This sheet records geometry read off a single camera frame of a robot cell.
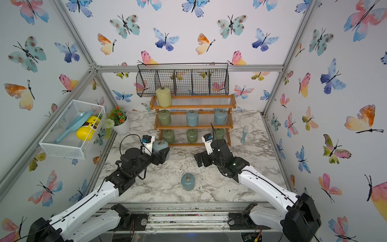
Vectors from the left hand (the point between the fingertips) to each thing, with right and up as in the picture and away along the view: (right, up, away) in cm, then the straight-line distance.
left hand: (163, 144), depth 77 cm
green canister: (-2, +15, +12) cm, 19 cm away
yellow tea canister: (0, +25, +3) cm, 25 cm away
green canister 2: (-1, +4, +21) cm, 21 cm away
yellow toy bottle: (-34, +7, -7) cm, 35 cm away
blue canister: (+12, -19, +2) cm, 23 cm away
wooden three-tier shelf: (+23, +26, +42) cm, 54 cm away
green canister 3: (+13, +4, +21) cm, 26 cm away
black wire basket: (+8, +40, +20) cm, 45 cm away
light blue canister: (-1, 0, -3) cm, 3 cm away
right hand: (+20, -3, +1) cm, 21 cm away
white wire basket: (-39, +6, -8) cm, 40 cm away
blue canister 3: (+31, +15, +13) cm, 37 cm away
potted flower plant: (-36, +14, +24) cm, 45 cm away
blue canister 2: (+14, +14, +12) cm, 24 cm away
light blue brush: (+51, +6, +33) cm, 61 cm away
